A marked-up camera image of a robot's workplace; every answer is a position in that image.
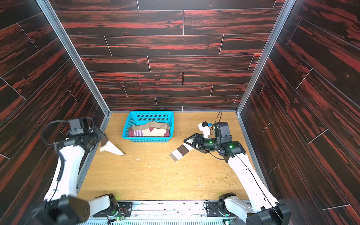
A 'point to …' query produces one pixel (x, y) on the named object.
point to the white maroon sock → (107, 146)
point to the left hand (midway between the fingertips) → (103, 133)
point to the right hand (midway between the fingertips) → (190, 142)
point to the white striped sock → (180, 151)
